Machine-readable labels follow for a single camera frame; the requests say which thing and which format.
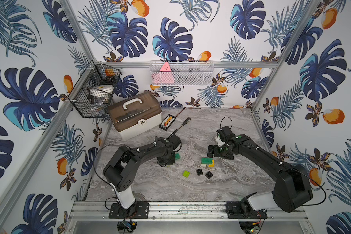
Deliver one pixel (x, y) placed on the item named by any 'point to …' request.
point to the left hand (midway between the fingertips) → (169, 161)
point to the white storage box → (135, 114)
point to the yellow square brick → (212, 165)
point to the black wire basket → (92, 97)
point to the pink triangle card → (164, 76)
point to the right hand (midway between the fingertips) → (215, 154)
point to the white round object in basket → (102, 91)
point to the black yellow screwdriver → (188, 119)
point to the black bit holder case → (166, 123)
